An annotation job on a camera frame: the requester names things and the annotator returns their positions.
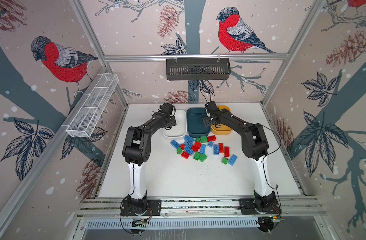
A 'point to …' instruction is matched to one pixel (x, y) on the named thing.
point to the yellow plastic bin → (224, 129)
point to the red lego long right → (226, 151)
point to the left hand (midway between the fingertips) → (166, 121)
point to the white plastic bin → (178, 131)
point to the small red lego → (221, 148)
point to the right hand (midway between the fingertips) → (211, 121)
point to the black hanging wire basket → (197, 69)
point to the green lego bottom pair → (202, 157)
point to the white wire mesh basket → (93, 105)
